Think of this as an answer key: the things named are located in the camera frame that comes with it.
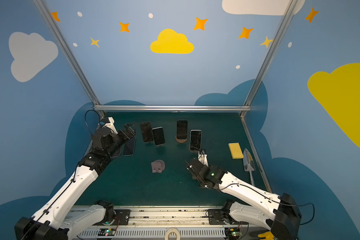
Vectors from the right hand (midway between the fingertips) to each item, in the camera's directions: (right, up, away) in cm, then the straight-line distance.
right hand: (200, 166), depth 80 cm
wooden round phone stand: (-11, +12, +24) cm, 29 cm away
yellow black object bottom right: (+30, -29, -13) cm, 44 cm away
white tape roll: (-14, -28, -10) cm, 33 cm away
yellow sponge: (+27, +5, +20) cm, 34 cm away
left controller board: (-46, -29, -10) cm, 56 cm away
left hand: (-35, +21, -5) cm, 41 cm away
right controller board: (+15, -30, -9) cm, 35 cm away
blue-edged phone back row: (-25, +16, +15) cm, 33 cm away
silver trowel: (+33, -3, +13) cm, 35 cm away
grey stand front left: (-25, -3, +10) cm, 27 cm away
